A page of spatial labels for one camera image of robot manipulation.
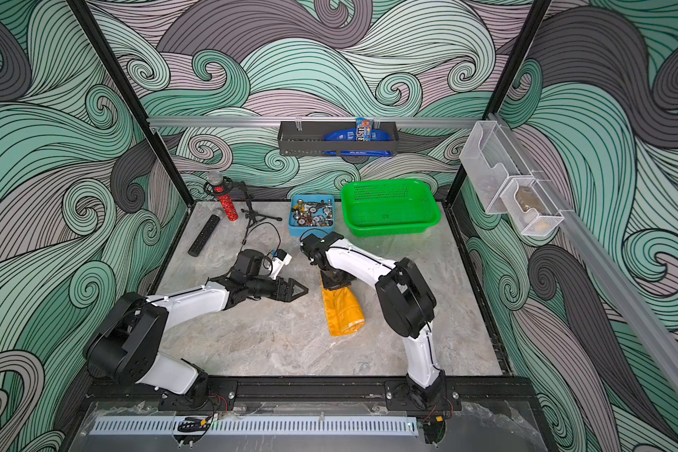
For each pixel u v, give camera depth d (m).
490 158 0.94
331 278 0.76
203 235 1.06
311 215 1.16
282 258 0.81
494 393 0.75
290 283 0.78
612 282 0.51
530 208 0.64
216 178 0.92
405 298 0.50
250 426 0.70
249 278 0.72
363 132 0.90
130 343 0.44
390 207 1.25
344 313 0.84
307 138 0.95
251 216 1.07
